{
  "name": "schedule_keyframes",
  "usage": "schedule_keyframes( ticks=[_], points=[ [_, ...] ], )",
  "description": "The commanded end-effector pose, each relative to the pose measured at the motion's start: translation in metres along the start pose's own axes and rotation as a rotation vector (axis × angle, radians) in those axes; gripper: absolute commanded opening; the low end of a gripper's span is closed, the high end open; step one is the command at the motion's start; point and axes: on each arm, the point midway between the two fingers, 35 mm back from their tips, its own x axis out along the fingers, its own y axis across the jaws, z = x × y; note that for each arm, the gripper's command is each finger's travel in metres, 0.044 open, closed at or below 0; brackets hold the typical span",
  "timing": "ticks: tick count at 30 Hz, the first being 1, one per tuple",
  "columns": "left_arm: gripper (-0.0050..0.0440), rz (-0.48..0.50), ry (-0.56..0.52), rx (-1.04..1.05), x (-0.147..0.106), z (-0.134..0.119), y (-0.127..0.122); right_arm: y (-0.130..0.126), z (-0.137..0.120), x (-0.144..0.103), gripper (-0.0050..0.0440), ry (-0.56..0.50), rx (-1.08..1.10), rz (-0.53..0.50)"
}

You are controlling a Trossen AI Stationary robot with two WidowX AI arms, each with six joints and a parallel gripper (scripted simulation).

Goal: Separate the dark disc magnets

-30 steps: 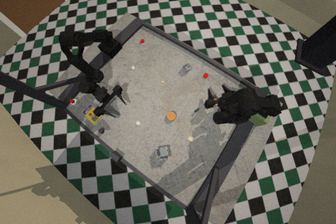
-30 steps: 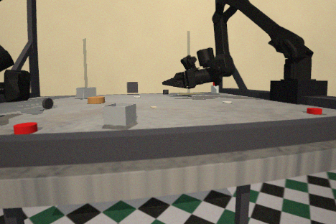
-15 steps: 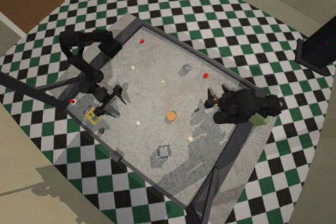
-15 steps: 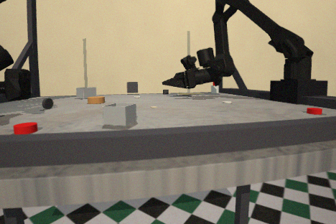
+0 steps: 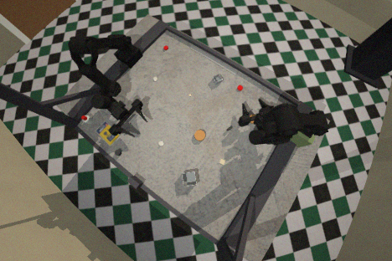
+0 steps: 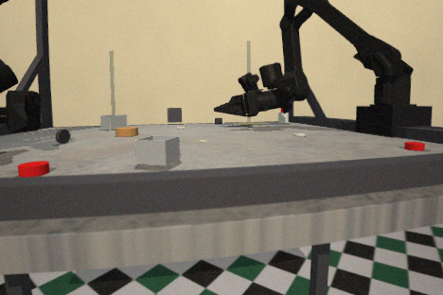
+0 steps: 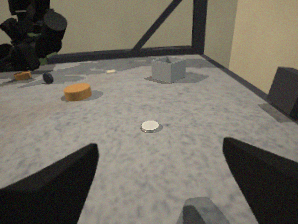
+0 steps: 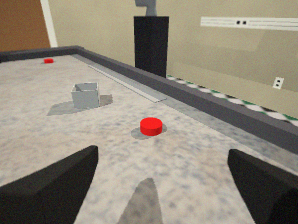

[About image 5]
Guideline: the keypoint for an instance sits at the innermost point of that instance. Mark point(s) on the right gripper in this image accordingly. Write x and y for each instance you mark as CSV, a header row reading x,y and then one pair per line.
x,y
245,120

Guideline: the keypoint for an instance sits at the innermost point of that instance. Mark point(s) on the orange wooden disc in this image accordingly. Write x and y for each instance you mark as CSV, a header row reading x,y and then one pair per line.
x,y
199,135

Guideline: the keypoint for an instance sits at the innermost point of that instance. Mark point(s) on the grey flat bar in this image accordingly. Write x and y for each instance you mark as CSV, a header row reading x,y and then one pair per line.
x,y
214,60

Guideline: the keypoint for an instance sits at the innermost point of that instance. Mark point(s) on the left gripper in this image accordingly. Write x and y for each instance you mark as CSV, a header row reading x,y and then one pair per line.
x,y
117,128

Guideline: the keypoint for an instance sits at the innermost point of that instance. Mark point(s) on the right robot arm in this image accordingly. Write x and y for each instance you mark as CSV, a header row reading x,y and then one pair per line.
x,y
287,120

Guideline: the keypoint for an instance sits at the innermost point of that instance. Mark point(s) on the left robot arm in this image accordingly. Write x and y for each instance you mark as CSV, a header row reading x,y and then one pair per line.
x,y
88,45

